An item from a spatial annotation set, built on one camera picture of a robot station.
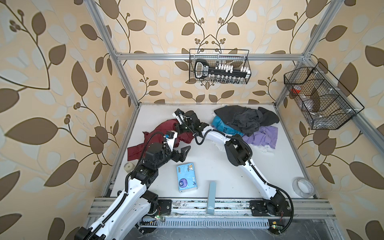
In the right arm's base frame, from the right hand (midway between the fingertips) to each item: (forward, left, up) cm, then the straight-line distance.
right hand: (169, 128), depth 96 cm
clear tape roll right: (-36, -75, -8) cm, 83 cm away
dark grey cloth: (+1, -47, +6) cm, 48 cm away
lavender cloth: (-4, -62, -4) cm, 63 cm away
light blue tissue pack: (-31, -12, -3) cm, 33 cm away
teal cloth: (+6, -32, -3) cm, 33 cm away
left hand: (-18, -11, +12) cm, 24 cm away
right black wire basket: (-4, -82, +25) cm, 86 cm away
